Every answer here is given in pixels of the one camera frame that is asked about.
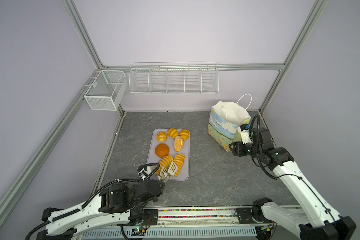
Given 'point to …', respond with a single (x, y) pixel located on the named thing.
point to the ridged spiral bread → (165, 162)
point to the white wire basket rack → (174, 78)
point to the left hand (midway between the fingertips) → (163, 189)
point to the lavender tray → (184, 174)
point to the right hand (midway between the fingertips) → (235, 145)
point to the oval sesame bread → (178, 143)
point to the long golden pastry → (179, 160)
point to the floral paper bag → (225, 117)
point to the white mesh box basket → (107, 90)
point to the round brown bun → (162, 150)
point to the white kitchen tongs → (165, 174)
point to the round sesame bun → (161, 137)
